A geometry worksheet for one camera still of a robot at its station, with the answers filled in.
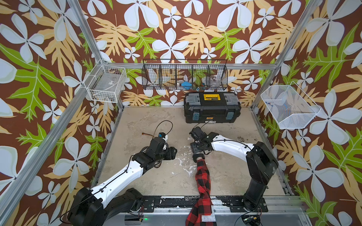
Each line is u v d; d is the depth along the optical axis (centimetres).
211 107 98
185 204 75
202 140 66
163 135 73
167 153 72
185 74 99
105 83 85
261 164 47
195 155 87
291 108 82
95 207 39
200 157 86
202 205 72
